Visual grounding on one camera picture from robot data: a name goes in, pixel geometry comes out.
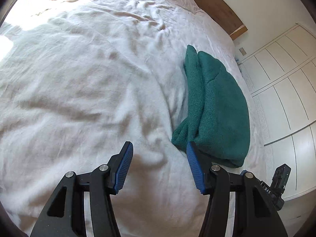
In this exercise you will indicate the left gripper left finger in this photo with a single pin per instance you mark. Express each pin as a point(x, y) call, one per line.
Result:
point(63, 214)

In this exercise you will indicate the wooden headboard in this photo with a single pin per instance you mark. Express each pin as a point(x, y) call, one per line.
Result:
point(222, 14)

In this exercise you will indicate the white sliding wardrobe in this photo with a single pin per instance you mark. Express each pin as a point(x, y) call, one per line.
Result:
point(281, 79)

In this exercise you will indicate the right wall switch plate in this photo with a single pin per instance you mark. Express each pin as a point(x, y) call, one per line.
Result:
point(242, 51)

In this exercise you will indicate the white bed duvet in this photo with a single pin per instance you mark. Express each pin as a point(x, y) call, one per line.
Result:
point(79, 78)

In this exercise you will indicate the green knit sweater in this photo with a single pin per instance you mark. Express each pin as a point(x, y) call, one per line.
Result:
point(217, 113)

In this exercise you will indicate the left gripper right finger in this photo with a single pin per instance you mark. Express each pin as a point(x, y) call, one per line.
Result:
point(255, 214)

